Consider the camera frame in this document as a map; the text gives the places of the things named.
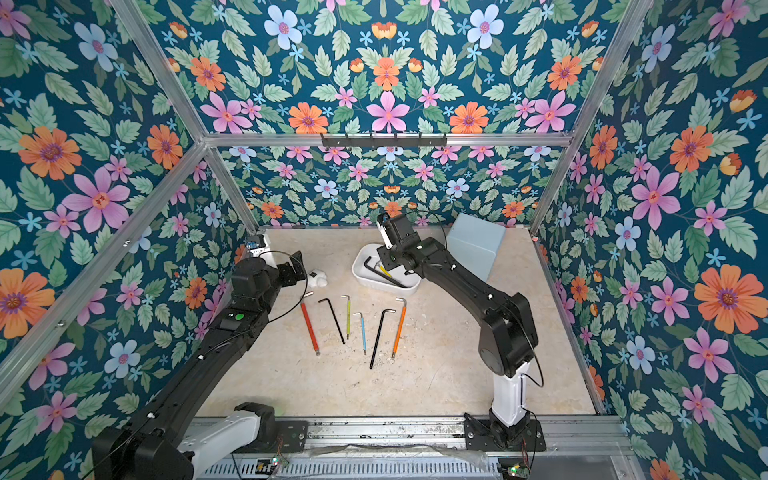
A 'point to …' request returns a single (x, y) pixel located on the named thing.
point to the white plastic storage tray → (369, 272)
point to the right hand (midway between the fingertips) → (391, 247)
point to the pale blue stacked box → (474, 244)
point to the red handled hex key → (309, 324)
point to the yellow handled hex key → (385, 271)
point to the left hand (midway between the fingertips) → (287, 253)
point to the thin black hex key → (338, 327)
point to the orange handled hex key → (400, 327)
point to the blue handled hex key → (363, 332)
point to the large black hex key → (377, 271)
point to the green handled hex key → (348, 315)
